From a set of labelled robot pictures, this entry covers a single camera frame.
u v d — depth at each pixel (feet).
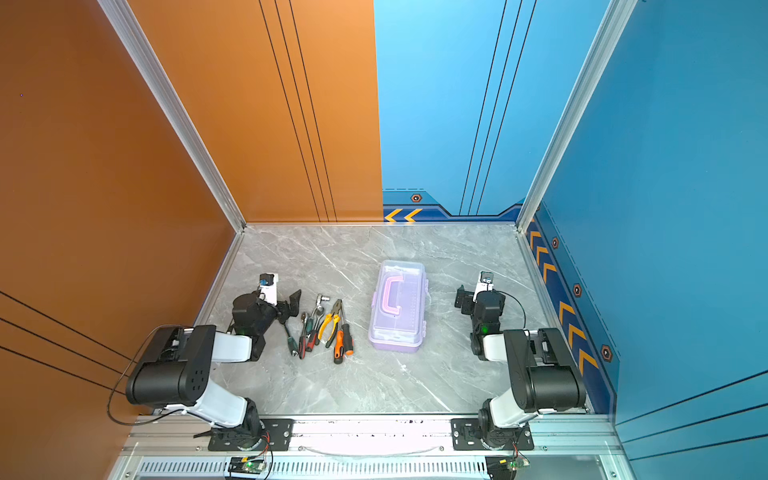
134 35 2.38
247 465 2.32
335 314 3.08
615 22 2.32
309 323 3.00
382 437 2.46
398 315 2.67
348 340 2.85
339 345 2.84
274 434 2.42
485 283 2.61
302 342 2.91
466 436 2.38
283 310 2.74
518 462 2.28
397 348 2.84
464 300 2.84
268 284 2.65
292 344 2.88
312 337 2.93
